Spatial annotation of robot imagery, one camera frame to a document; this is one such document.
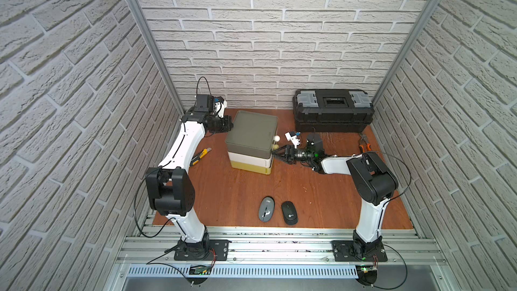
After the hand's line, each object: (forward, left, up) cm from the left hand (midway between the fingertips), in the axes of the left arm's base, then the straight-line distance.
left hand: (235, 122), depth 87 cm
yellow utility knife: (-7, +22, -21) cm, 31 cm away
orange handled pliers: (+4, -67, -20) cm, 70 cm away
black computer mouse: (-33, -24, -20) cm, 45 cm away
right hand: (-11, -18, -10) cm, 23 cm away
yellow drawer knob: (-7, -18, -9) cm, 22 cm away
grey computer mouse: (-32, -14, -19) cm, 39 cm away
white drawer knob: (-6, -18, -3) cm, 20 cm away
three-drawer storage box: (-10, -7, -1) cm, 12 cm away
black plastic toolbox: (+11, -47, -3) cm, 48 cm away
